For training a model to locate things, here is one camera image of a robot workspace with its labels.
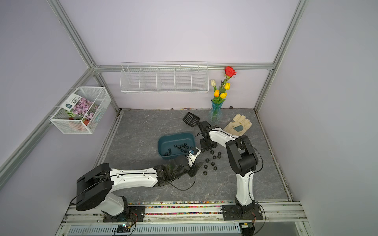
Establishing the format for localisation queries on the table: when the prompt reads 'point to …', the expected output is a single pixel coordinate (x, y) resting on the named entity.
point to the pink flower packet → (83, 108)
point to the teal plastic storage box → (166, 150)
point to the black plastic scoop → (191, 119)
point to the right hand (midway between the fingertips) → (207, 144)
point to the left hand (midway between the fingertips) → (199, 161)
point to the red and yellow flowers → (220, 93)
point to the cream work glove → (238, 125)
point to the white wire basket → (66, 121)
